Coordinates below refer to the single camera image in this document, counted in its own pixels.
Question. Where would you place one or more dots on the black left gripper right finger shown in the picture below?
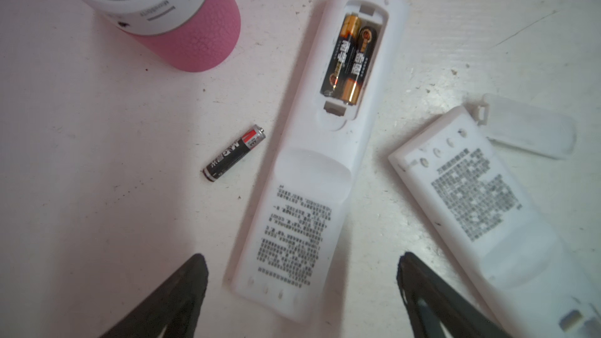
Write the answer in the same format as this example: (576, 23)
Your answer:
(434, 308)

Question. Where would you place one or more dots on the white remote with back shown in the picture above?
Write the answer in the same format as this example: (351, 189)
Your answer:
(516, 260)

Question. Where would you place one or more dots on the black red AAA battery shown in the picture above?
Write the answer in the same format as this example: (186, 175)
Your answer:
(234, 153)

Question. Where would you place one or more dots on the gold black battery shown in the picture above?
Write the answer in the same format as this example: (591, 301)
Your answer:
(341, 58)
(363, 57)

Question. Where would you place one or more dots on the white remote with coloured buttons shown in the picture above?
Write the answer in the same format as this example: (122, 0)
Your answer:
(306, 197)

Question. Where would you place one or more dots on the pink round speaker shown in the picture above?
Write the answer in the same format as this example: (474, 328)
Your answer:
(191, 35)

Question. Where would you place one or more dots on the gold black battery upper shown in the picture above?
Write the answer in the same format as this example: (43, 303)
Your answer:
(341, 58)

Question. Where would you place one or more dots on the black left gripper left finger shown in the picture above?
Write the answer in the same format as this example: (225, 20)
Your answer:
(173, 309)

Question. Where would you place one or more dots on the gold black battery lower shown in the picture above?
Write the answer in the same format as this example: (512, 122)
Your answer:
(363, 57)

